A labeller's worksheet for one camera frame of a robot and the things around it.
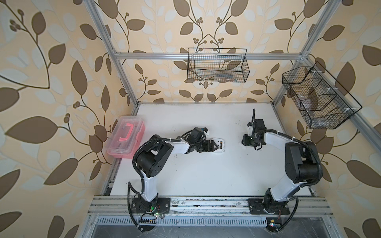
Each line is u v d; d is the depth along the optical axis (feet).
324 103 2.37
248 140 2.82
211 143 2.79
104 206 2.53
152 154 1.74
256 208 2.40
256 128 2.53
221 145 3.07
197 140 2.57
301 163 1.56
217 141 3.08
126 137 2.91
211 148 2.73
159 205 2.42
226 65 3.16
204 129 2.93
